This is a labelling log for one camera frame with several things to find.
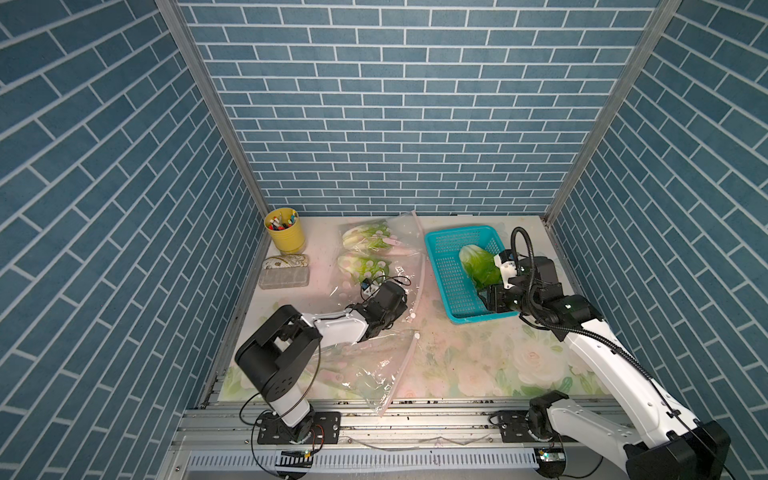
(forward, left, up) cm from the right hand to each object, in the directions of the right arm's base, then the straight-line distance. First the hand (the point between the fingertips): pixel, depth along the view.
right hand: (490, 291), depth 79 cm
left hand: (+2, +20, -15) cm, 25 cm away
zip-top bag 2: (+4, +42, -11) cm, 43 cm away
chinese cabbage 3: (+22, +36, -7) cm, 43 cm away
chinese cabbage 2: (+12, +38, -9) cm, 41 cm away
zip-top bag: (-19, +30, -11) cm, 38 cm away
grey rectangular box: (+9, +63, -14) cm, 65 cm away
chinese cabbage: (+14, -1, -8) cm, 16 cm away
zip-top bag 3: (+39, +26, -17) cm, 50 cm away
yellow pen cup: (+22, +64, -4) cm, 68 cm away
